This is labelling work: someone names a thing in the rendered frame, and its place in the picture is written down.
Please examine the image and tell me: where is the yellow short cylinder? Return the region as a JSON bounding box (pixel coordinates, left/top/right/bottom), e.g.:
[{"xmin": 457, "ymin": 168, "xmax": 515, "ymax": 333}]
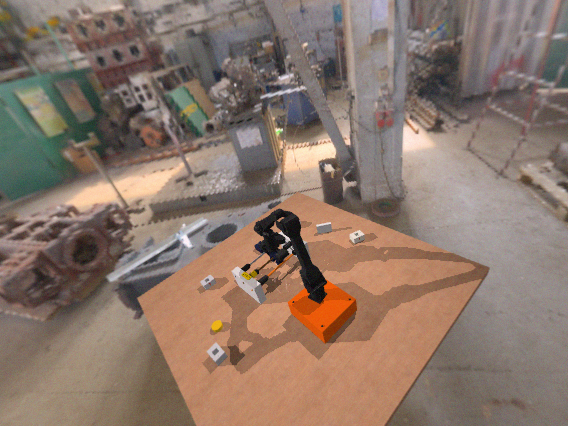
[{"xmin": 212, "ymin": 320, "xmax": 223, "ymax": 332}]

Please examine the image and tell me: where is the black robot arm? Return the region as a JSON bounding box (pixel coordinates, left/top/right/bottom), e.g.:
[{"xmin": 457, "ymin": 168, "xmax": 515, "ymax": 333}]
[{"xmin": 254, "ymin": 209, "xmax": 327, "ymax": 304}]

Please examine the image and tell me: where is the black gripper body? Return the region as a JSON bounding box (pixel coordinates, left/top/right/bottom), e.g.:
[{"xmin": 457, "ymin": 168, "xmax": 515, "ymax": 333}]
[{"xmin": 258, "ymin": 239, "xmax": 289, "ymax": 261}]

